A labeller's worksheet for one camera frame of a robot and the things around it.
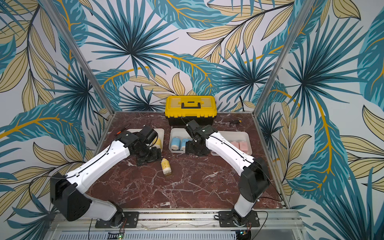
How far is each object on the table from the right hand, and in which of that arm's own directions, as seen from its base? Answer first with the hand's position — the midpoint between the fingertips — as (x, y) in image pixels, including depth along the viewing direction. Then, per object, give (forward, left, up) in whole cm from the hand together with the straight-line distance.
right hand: (192, 152), depth 82 cm
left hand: (-7, +19, +1) cm, 20 cm away
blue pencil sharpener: (+9, +10, -7) cm, 15 cm away
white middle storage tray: (0, +4, +17) cm, 18 cm away
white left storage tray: (+29, +42, -15) cm, 53 cm away
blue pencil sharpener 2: (+12, +5, -7) cm, 15 cm away
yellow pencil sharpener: (-5, +15, -6) cm, 17 cm away
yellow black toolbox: (+32, +8, +2) cm, 33 cm away
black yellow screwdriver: (+33, -36, -13) cm, 51 cm away
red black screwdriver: (+25, +51, -12) cm, 58 cm away
